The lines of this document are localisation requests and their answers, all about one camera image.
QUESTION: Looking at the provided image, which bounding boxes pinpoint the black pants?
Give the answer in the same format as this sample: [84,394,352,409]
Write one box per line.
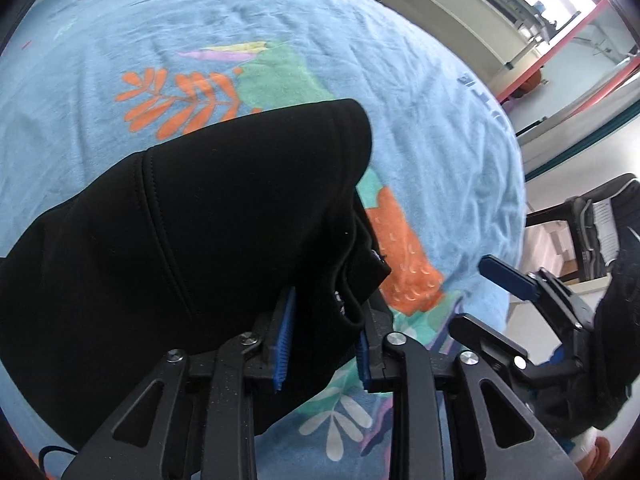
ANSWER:
[1,100,390,447]

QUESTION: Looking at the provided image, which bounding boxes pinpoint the black office chair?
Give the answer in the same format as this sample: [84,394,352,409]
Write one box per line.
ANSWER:
[526,174,639,283]

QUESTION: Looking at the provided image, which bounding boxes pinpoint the blue patterned bed sheet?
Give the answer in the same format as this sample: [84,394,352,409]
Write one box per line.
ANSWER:
[1,0,525,479]

